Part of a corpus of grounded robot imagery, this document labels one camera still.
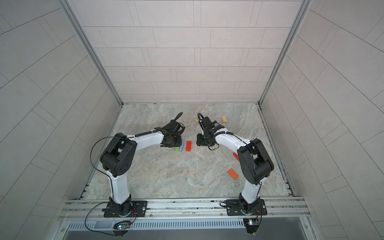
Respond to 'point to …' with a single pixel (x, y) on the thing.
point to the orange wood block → (233, 174)
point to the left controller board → (123, 227)
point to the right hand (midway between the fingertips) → (199, 142)
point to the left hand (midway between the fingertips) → (183, 141)
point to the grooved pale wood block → (224, 119)
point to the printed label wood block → (197, 120)
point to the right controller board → (252, 225)
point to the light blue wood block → (181, 147)
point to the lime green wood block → (177, 148)
